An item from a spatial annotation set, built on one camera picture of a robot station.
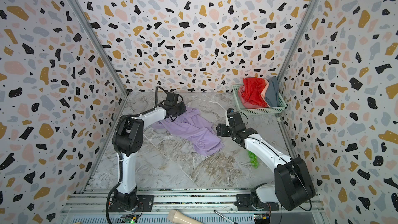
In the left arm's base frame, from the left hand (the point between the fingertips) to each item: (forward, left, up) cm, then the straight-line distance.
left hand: (187, 105), depth 102 cm
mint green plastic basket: (-2, -38, -3) cm, 38 cm away
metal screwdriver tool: (-61, -21, -8) cm, 65 cm away
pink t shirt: (+6, -42, -7) cm, 43 cm away
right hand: (-18, -20, +5) cm, 28 cm away
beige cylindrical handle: (-60, +1, -4) cm, 60 cm away
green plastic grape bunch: (-34, -39, -8) cm, 52 cm away
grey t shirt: (+11, -59, +1) cm, 60 cm away
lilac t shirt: (-17, -8, -5) cm, 19 cm away
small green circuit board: (-60, +23, -10) cm, 65 cm away
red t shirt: (+12, -45, +1) cm, 46 cm away
